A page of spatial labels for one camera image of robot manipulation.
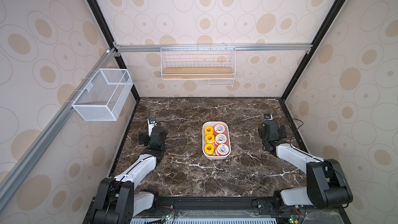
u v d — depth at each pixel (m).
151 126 0.74
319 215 0.71
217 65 1.00
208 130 0.98
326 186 0.43
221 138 0.94
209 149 0.90
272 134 0.70
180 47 1.59
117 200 0.41
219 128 0.98
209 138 0.94
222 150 0.89
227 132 0.94
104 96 1.08
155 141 0.66
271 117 0.81
